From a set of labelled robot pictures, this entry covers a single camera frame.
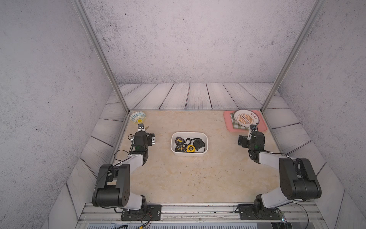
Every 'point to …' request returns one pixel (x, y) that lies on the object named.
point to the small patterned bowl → (138, 117)
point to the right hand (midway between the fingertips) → (249, 135)
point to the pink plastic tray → (228, 127)
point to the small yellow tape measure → (190, 149)
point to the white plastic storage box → (189, 143)
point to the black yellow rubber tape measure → (180, 149)
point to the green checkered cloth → (236, 126)
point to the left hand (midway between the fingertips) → (145, 134)
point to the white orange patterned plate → (246, 118)
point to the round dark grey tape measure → (179, 141)
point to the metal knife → (147, 127)
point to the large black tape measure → (198, 143)
